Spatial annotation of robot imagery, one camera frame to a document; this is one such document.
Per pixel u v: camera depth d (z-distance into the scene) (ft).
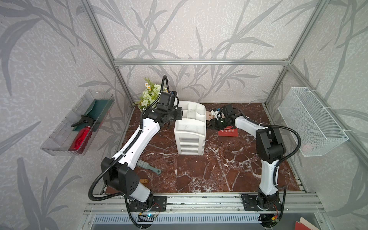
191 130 2.59
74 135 2.09
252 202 2.42
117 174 1.33
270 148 1.78
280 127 1.73
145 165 2.84
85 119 2.18
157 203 2.37
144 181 2.63
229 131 3.41
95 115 2.35
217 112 2.98
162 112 1.78
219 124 2.83
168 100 1.93
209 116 2.77
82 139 1.93
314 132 1.97
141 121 1.67
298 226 2.20
